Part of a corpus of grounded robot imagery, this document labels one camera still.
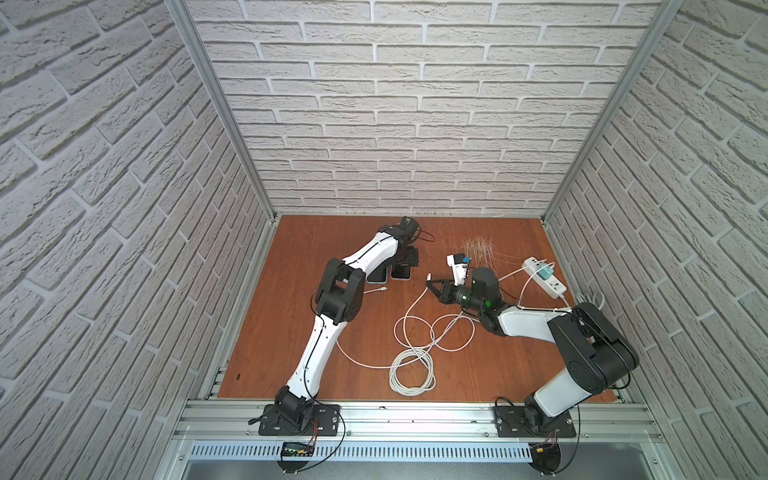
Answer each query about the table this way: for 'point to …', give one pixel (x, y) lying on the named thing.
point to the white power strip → (551, 285)
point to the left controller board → (297, 449)
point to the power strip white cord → (593, 298)
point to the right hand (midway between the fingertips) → (420, 288)
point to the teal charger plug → (546, 272)
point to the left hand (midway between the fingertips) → (401, 254)
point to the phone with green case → (379, 276)
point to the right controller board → (545, 456)
